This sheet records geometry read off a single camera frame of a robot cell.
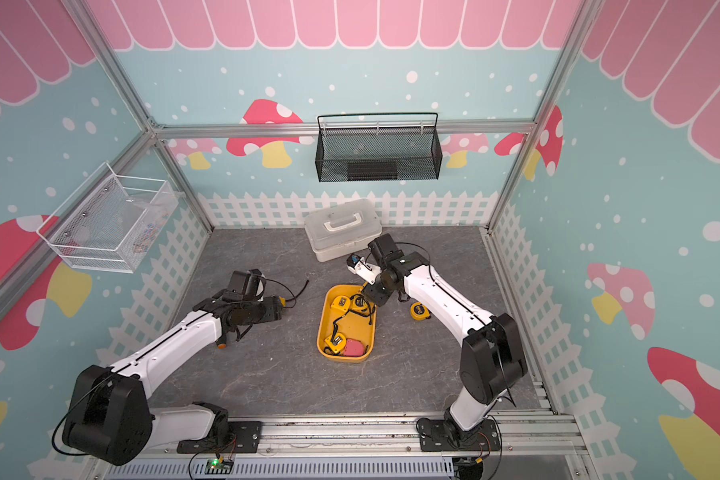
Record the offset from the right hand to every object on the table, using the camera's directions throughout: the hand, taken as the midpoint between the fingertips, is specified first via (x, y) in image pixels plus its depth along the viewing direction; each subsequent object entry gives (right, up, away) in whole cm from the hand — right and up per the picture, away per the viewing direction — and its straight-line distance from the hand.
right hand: (376, 286), depth 86 cm
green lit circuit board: (-40, -43, -13) cm, 60 cm away
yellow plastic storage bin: (-9, -13, +8) cm, 18 cm away
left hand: (-31, -8, +1) cm, 32 cm away
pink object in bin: (-7, -19, +2) cm, 20 cm away
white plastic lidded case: (-11, +18, +18) cm, 28 cm away
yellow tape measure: (+14, -9, +8) cm, 18 cm away
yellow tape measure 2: (-12, -16, +2) cm, 20 cm away
